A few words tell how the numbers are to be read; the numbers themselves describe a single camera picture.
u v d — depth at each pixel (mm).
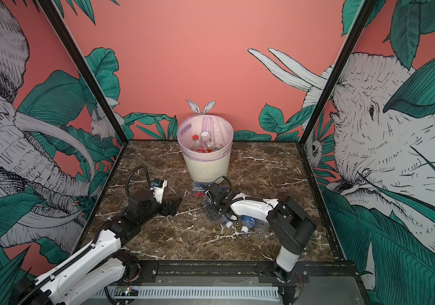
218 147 985
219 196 698
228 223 837
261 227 810
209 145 1003
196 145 1010
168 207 715
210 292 702
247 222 838
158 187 694
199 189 982
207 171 884
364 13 699
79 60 824
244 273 749
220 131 958
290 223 466
